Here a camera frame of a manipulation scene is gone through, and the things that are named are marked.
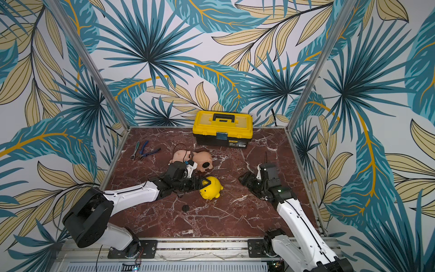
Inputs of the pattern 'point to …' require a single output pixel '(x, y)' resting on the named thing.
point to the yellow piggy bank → (213, 190)
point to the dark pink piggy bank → (203, 160)
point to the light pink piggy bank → (181, 155)
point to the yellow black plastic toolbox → (223, 129)
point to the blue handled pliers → (141, 153)
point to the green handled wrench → (136, 147)
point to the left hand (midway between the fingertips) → (205, 186)
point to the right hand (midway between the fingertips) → (243, 181)
